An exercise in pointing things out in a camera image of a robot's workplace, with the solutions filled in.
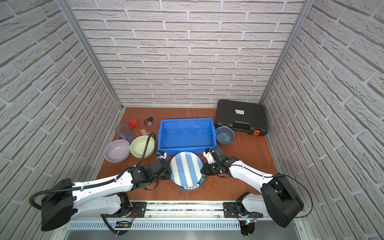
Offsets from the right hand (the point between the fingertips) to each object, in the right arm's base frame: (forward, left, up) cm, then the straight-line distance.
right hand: (202, 171), depth 84 cm
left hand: (+1, +16, +2) cm, 16 cm away
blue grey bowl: (+24, -19, -1) cm, 30 cm away
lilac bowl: (+19, +53, -2) cm, 56 cm away
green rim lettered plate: (-8, +3, -1) cm, 8 cm away
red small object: (+40, +47, -1) cm, 61 cm away
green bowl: (+21, +40, -1) cm, 45 cm away
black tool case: (+37, -34, +2) cm, 50 cm away
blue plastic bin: (+28, +3, -4) cm, 28 cm away
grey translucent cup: (+25, +46, +9) cm, 53 cm away
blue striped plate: (+2, +9, +1) cm, 10 cm away
